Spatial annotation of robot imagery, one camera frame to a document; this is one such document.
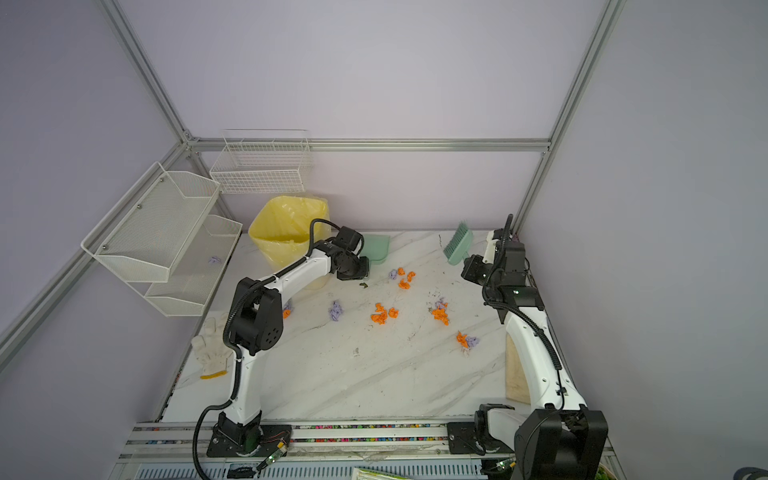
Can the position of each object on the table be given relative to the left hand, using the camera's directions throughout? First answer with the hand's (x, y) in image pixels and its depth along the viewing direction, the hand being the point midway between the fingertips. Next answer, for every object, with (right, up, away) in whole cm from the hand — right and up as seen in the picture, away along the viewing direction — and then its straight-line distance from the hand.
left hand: (364, 274), depth 98 cm
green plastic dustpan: (+3, +9, +8) cm, 13 cm away
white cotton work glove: (-45, -22, -9) cm, 51 cm away
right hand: (+29, +5, -18) cm, 35 cm away
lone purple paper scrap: (-9, -12, -3) cm, 15 cm away
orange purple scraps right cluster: (+25, -13, -1) cm, 28 cm away
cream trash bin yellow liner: (-30, +15, +5) cm, 33 cm away
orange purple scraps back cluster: (+13, -4, +7) cm, 15 cm away
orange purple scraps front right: (+32, -20, -7) cm, 38 cm away
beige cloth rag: (+45, -30, -14) cm, 56 cm away
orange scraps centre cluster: (+6, -14, -2) cm, 16 cm away
